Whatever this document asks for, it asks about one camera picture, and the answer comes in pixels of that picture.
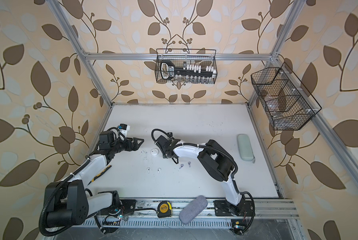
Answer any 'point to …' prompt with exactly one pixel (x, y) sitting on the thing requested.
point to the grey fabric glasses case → (192, 210)
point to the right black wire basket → (286, 106)
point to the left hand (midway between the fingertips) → (137, 138)
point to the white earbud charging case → (154, 151)
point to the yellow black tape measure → (164, 209)
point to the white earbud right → (159, 169)
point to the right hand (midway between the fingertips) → (169, 153)
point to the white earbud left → (148, 168)
